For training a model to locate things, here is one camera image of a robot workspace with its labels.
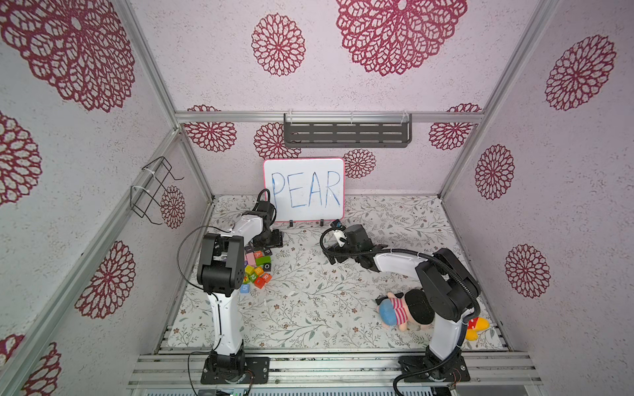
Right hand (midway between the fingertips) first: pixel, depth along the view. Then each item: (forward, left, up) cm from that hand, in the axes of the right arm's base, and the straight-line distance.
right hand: (332, 241), depth 96 cm
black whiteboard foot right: (+14, +4, -5) cm, 15 cm away
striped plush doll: (-26, -25, 0) cm, 36 cm away
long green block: (-5, +28, -7) cm, 29 cm away
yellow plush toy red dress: (-29, -45, -3) cm, 54 cm away
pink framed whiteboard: (+22, +11, +7) cm, 25 cm away
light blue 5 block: (-18, +32, -5) cm, 36 cm away
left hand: (+1, +24, -5) cm, 25 cm away
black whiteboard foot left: (+13, +18, -4) cm, 22 cm away
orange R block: (-13, +24, -5) cm, 28 cm away
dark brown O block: (-9, +25, -5) cm, 27 cm away
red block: (-16, +27, -4) cm, 31 cm away
